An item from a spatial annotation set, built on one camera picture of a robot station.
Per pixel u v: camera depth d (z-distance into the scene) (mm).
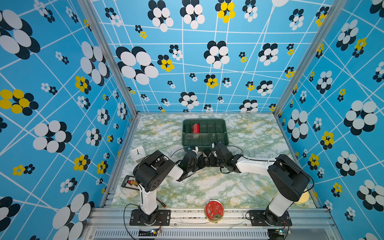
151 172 502
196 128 1042
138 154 940
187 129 1031
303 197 770
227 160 706
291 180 461
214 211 726
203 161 882
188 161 744
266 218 652
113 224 752
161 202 787
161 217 731
